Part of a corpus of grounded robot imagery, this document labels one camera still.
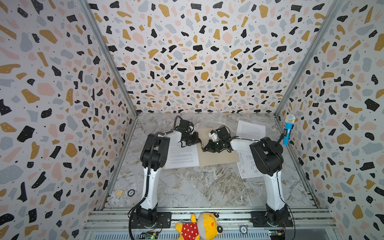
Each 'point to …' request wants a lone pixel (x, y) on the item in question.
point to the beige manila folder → (208, 158)
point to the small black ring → (131, 192)
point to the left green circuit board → (150, 235)
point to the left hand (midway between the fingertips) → (201, 138)
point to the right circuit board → (277, 234)
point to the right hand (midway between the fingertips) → (202, 146)
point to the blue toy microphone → (289, 120)
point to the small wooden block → (119, 192)
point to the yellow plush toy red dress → (205, 227)
